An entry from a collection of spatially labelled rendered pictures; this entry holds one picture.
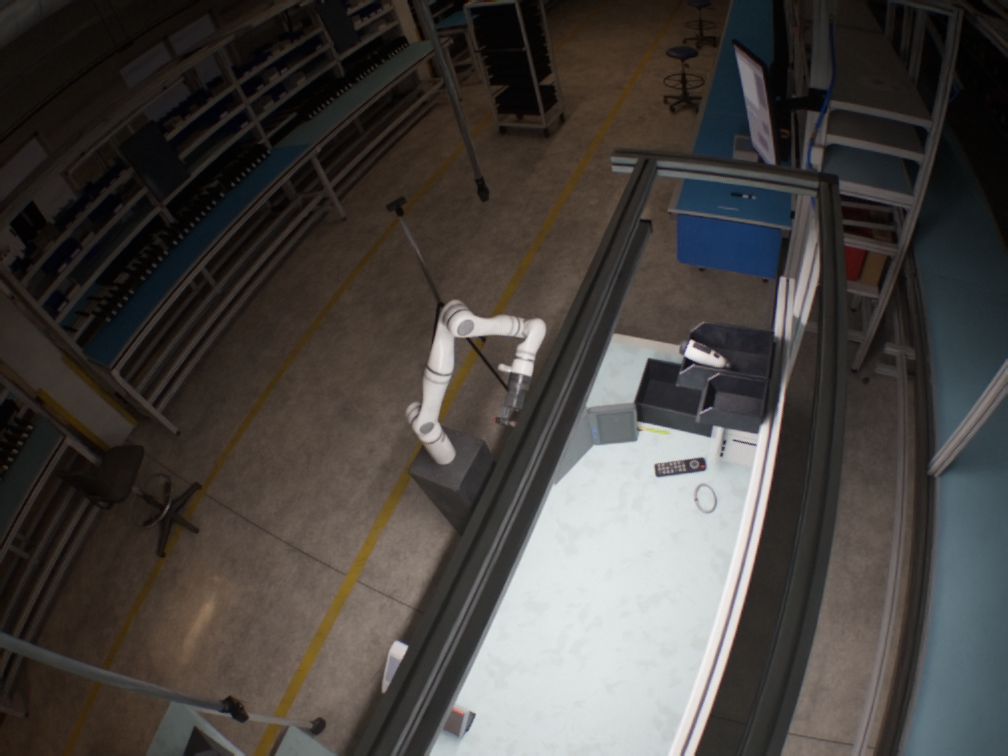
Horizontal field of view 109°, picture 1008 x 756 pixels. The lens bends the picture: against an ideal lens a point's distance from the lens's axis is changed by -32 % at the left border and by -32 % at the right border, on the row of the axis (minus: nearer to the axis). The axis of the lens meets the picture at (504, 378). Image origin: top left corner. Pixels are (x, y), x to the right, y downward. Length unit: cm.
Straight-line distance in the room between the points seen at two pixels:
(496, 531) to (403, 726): 29
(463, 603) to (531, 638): 96
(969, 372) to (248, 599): 392
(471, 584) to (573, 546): 102
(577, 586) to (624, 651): 25
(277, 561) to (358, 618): 69
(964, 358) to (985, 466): 52
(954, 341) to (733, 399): 147
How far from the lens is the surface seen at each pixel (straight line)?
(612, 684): 160
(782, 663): 67
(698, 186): 306
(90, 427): 503
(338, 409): 372
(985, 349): 267
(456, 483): 205
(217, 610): 360
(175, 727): 217
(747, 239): 292
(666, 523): 171
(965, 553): 208
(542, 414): 78
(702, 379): 137
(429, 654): 70
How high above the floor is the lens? 260
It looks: 50 degrees down
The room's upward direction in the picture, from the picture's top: 21 degrees counter-clockwise
